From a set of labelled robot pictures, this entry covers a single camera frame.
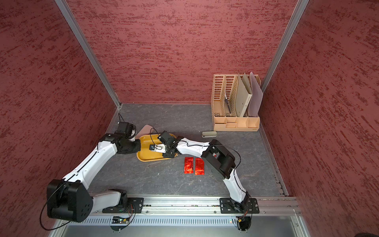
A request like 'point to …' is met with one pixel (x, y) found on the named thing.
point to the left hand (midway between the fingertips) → (137, 151)
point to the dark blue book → (226, 100)
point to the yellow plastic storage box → (146, 154)
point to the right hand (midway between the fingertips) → (168, 150)
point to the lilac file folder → (257, 95)
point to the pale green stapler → (208, 134)
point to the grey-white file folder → (243, 94)
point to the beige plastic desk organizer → (224, 117)
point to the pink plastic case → (146, 129)
